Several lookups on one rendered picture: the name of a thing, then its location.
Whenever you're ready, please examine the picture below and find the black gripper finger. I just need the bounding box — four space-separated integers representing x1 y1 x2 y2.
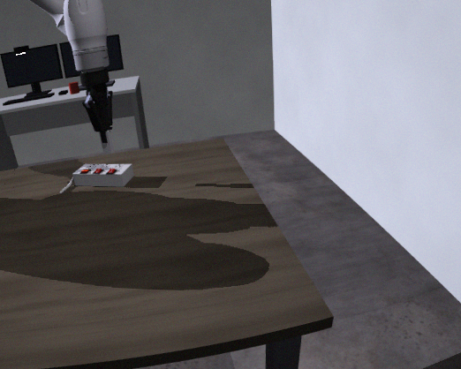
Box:
82 92 113 154
102 89 114 152

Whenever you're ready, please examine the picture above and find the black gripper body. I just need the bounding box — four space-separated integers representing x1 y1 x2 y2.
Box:
80 68 110 105

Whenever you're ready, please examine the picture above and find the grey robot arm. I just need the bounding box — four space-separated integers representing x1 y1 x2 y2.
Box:
30 0 110 73

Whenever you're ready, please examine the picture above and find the white power strip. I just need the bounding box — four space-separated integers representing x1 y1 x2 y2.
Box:
59 164 134 194

